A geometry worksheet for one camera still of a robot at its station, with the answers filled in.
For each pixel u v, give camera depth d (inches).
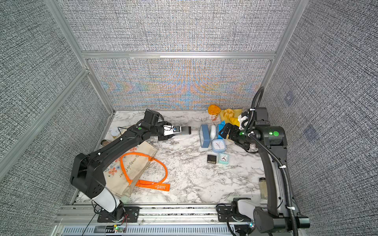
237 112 46.1
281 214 14.1
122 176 30.5
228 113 44.6
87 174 17.4
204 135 37.4
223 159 35.6
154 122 26.6
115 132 39.0
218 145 38.3
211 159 35.7
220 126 41.9
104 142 38.4
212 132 37.8
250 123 19.4
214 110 42.1
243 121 23.4
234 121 43.2
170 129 27.5
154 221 28.7
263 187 31.4
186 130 32.2
